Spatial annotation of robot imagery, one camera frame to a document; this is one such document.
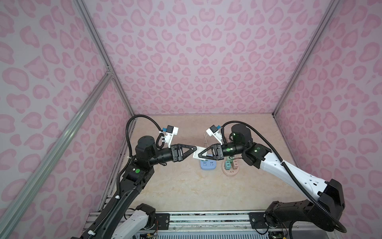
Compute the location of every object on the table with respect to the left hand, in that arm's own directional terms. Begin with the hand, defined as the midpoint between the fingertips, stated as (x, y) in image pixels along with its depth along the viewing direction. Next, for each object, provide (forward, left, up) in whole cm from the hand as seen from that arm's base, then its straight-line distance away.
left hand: (196, 152), depth 59 cm
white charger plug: (+2, -1, -2) cm, 3 cm away
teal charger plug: (+7, -18, -28) cm, 34 cm away
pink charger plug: (+7, -22, -28) cm, 36 cm away
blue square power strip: (+10, -8, -32) cm, 34 cm away
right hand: (0, -2, -3) cm, 4 cm away
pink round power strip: (+5, -21, -32) cm, 39 cm away
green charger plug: (-1, -14, -4) cm, 15 cm away
